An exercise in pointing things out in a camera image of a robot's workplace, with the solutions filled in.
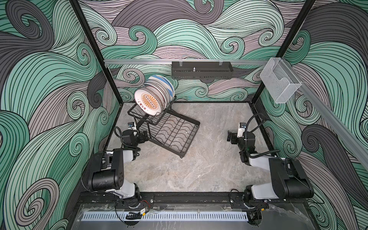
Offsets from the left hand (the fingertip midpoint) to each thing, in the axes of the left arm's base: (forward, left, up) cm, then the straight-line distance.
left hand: (140, 130), depth 94 cm
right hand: (0, -64, +3) cm, 64 cm away
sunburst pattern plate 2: (+5, -18, +25) cm, 31 cm away
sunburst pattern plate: (+6, -8, +22) cm, 24 cm away
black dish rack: (+5, -19, -5) cm, 20 cm away
